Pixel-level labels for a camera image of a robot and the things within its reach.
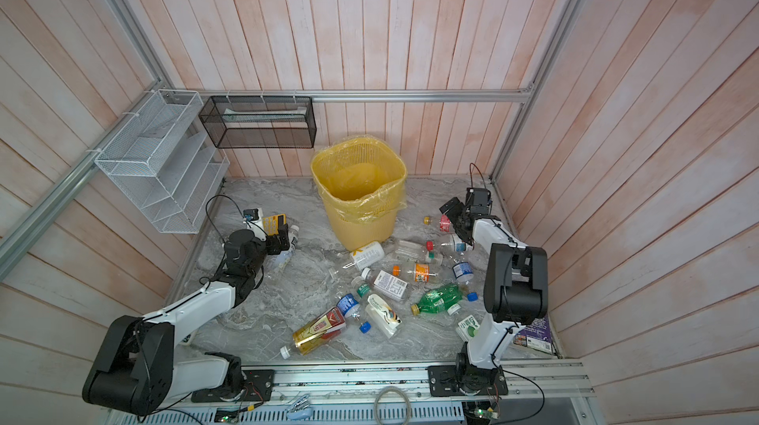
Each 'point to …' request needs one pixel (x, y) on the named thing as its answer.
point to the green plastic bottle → (447, 297)
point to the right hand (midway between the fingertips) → (450, 212)
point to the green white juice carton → (467, 328)
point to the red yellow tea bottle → (315, 333)
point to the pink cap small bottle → (444, 221)
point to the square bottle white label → (386, 285)
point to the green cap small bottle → (362, 288)
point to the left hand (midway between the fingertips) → (274, 229)
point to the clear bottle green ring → (407, 251)
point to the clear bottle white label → (366, 255)
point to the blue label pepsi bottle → (349, 305)
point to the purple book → (537, 336)
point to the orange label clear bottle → (420, 273)
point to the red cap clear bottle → (453, 244)
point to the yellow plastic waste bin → (363, 183)
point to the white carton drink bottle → (381, 314)
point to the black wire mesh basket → (260, 122)
